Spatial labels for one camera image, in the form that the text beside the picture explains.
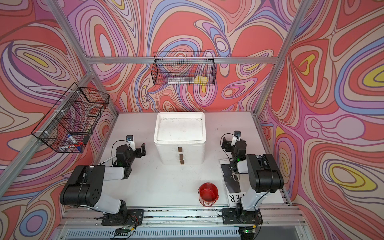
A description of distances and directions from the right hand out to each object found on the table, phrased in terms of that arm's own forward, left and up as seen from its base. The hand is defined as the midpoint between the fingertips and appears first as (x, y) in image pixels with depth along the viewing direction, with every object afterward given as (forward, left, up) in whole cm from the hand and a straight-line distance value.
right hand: (231, 140), depth 96 cm
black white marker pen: (-9, +81, -4) cm, 82 cm away
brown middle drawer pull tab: (-14, +32, +6) cm, 36 cm away
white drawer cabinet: (-8, +32, +17) cm, 37 cm away
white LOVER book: (-25, +4, -3) cm, 26 cm away
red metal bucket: (-31, +18, -5) cm, 36 cm away
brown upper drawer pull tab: (-14, +32, +14) cm, 37 cm away
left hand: (-1, +60, +2) cm, 60 cm away
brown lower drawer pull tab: (-13, +32, -1) cm, 35 cm away
